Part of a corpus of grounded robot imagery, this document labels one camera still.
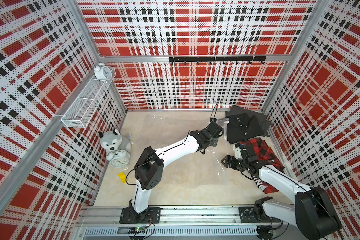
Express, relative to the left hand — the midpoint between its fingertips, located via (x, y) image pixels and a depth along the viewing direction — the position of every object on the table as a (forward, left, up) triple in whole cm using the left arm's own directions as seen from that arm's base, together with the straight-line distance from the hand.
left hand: (212, 136), depth 87 cm
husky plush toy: (-5, +57, +3) cm, 57 cm away
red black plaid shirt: (-6, -34, -14) cm, 37 cm away
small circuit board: (-45, +38, -13) cm, 60 cm away
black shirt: (+19, -26, -12) cm, 34 cm away
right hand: (-12, -9, -10) cm, 18 cm away
